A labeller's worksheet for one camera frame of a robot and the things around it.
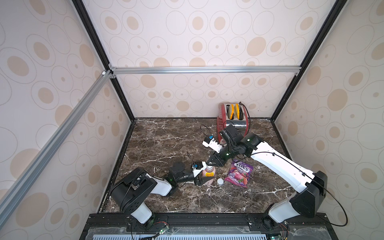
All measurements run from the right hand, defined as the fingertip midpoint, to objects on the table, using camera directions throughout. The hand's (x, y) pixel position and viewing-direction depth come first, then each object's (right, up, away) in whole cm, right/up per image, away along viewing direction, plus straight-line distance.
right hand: (208, 165), depth 72 cm
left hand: (+3, -5, +5) cm, 8 cm away
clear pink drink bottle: (+1, -4, +2) cm, 4 cm away
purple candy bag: (+20, -8, +16) cm, 27 cm away
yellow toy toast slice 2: (+21, +31, +25) cm, 45 cm away
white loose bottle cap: (+8, -13, +15) cm, 21 cm away
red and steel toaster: (+12, +25, +25) cm, 37 cm away
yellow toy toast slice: (+18, +30, +24) cm, 42 cm away
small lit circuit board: (-22, -31, -2) cm, 38 cm away
